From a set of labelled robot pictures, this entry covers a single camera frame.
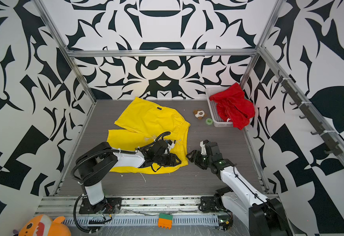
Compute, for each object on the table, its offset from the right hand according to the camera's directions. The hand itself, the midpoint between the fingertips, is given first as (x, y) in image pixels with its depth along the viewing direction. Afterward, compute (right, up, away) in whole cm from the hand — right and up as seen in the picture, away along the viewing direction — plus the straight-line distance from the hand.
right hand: (190, 156), depth 83 cm
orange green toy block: (-13, -26, -14) cm, 32 cm away
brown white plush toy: (+10, +24, +25) cm, 36 cm away
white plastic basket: (+23, +19, +24) cm, 39 cm away
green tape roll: (+16, +19, +24) cm, 35 cm away
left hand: (-4, -3, +2) cm, 5 cm away
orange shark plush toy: (-64, -23, -21) cm, 71 cm away
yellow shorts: (-29, +19, +22) cm, 41 cm away
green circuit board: (+15, -27, -11) cm, 33 cm away
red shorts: (+31, +30, +20) cm, 48 cm away
